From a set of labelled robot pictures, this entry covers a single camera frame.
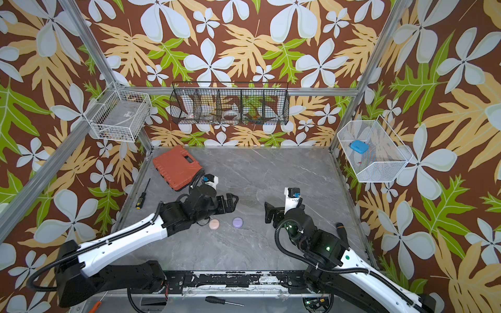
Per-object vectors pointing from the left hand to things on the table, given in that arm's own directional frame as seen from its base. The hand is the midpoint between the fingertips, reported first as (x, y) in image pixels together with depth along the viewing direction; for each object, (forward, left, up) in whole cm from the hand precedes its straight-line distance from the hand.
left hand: (232, 198), depth 75 cm
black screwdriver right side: (-6, -49, -19) cm, 53 cm away
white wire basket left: (+34, +52, +14) cm, 64 cm away
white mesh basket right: (+13, -61, +11) cm, 63 cm away
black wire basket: (+48, +3, +11) cm, 49 cm away
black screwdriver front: (-32, +5, -19) cm, 37 cm away
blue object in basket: (+24, -56, +5) cm, 61 cm away
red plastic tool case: (+28, +33, -16) cm, 46 cm away
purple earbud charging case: (-2, -1, -19) cm, 19 cm away
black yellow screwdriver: (+9, +47, -19) cm, 52 cm away
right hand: (-3, -16, +2) cm, 16 cm away
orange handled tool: (-34, +48, -19) cm, 62 cm away
